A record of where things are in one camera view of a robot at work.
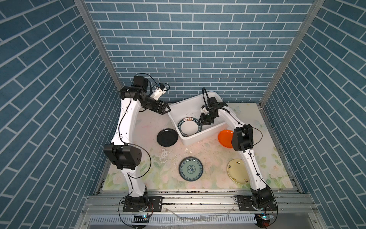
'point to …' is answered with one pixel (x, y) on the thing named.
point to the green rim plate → (188, 126)
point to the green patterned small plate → (190, 169)
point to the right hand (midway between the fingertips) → (198, 122)
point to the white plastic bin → (191, 107)
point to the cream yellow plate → (238, 171)
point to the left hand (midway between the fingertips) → (164, 106)
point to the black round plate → (167, 137)
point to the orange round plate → (225, 138)
